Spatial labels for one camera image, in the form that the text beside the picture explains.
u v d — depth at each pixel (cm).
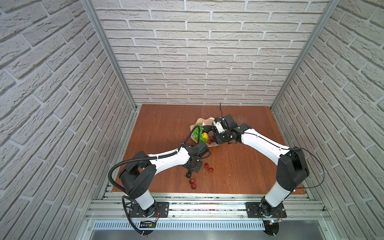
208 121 106
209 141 95
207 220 72
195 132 95
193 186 80
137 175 44
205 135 97
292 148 49
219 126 73
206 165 88
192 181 81
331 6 69
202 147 68
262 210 67
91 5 70
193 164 70
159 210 73
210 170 87
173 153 54
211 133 97
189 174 83
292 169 45
